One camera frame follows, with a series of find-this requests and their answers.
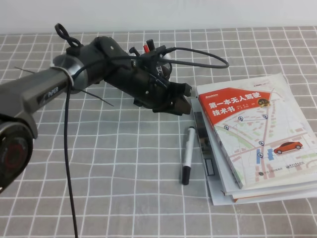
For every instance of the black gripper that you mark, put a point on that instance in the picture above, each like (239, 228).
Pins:
(148, 88)

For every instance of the silver marker with black cap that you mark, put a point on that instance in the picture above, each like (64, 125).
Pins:
(187, 161)

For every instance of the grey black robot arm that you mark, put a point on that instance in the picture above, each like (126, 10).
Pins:
(17, 126)

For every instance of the black mesh pen holder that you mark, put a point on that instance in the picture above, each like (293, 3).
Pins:
(157, 68)

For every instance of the white marker with black cap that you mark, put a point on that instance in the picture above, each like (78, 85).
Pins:
(150, 44)

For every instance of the orange white self-driving car book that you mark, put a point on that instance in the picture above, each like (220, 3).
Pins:
(257, 131)

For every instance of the white middle book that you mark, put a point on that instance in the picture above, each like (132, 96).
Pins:
(218, 153)

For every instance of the white bottom book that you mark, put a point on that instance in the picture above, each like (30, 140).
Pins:
(218, 173)

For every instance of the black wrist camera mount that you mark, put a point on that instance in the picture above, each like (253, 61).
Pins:
(139, 61)

